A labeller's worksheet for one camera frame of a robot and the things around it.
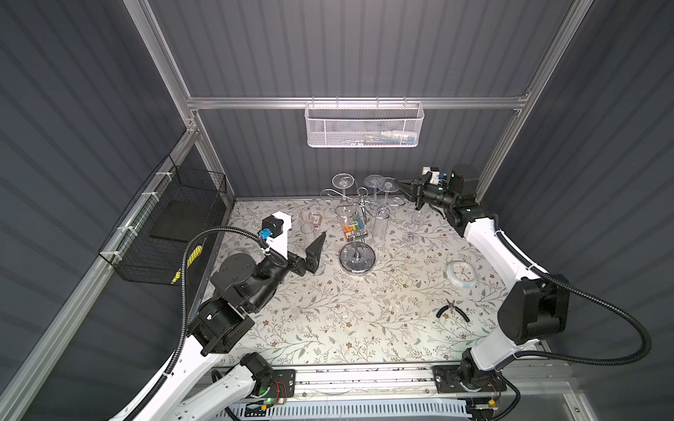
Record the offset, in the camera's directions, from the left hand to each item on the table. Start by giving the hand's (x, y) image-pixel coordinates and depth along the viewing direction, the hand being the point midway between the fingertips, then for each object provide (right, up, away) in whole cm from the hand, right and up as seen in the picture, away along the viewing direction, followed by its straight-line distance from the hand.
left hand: (306, 227), depth 57 cm
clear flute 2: (+18, +15, +27) cm, 36 cm away
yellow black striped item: (-32, -8, +12) cm, 35 cm away
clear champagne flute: (-8, +4, +58) cm, 59 cm away
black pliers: (+45, -27, +30) cm, 60 cm away
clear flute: (+8, +14, +25) cm, 30 cm away
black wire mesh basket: (-43, +6, +22) cm, 48 cm away
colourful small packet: (+14, -2, +52) cm, 54 cm away
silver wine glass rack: (+14, -12, +41) cm, 45 cm away
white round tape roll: (+51, -17, +35) cm, 64 cm away
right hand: (+23, +12, +17) cm, 32 cm away
